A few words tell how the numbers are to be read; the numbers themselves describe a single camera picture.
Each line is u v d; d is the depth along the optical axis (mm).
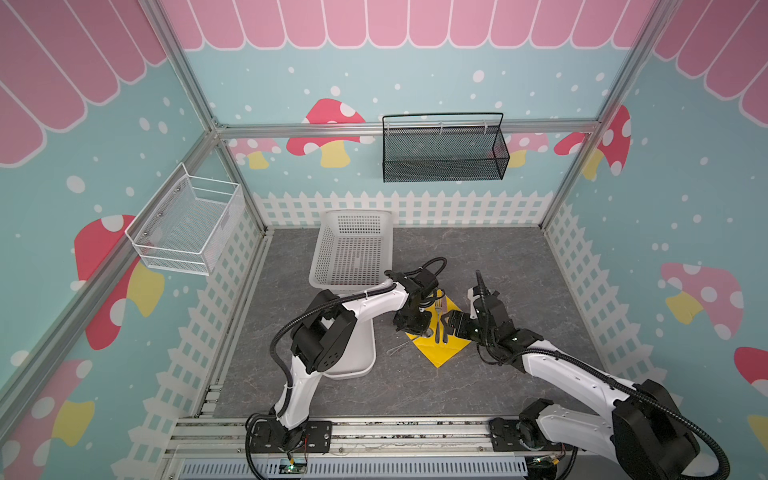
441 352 876
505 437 739
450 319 781
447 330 773
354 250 1126
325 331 527
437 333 918
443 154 942
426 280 770
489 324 647
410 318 792
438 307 974
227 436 759
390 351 892
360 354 911
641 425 405
